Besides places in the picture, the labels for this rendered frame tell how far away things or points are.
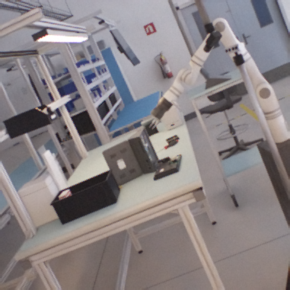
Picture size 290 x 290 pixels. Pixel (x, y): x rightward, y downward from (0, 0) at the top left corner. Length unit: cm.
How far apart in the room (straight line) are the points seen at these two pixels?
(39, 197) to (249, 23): 731
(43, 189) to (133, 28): 686
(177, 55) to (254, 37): 154
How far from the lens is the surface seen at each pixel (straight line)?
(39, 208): 235
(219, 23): 242
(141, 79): 894
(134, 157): 237
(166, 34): 890
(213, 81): 388
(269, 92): 245
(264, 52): 919
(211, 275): 212
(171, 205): 197
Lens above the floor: 158
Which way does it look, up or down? 11 degrees down
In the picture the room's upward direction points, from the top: 24 degrees counter-clockwise
